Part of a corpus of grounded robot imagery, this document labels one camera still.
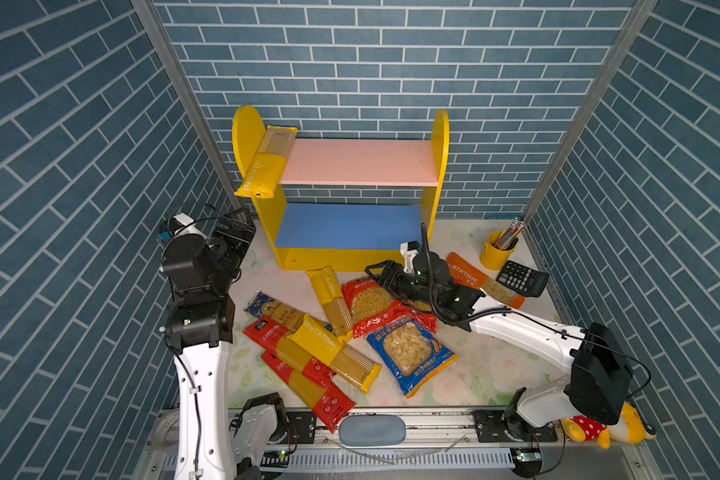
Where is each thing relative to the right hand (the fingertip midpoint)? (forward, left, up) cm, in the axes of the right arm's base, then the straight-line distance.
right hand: (365, 272), depth 75 cm
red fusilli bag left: (+1, -1, -20) cm, 20 cm away
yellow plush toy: (-26, -64, -19) cm, 71 cm away
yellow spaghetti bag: (-11, +12, -21) cm, 26 cm away
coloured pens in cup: (+26, -45, -13) cm, 54 cm away
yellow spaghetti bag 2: (+5, +13, -22) cm, 26 cm away
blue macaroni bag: (-12, -15, -22) cm, 29 cm away
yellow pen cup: (+22, -41, -19) cm, 50 cm away
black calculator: (+18, -52, -24) cm, 60 cm away
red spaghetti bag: (-11, +26, -19) cm, 34 cm away
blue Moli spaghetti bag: (-2, +28, -21) cm, 35 cm away
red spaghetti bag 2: (-26, +7, -22) cm, 35 cm away
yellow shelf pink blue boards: (+45, +16, -19) cm, 52 cm away
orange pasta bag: (+16, -32, -21) cm, 41 cm away
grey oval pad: (-31, -4, -21) cm, 38 cm away
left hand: (-1, +24, +19) cm, 30 cm away
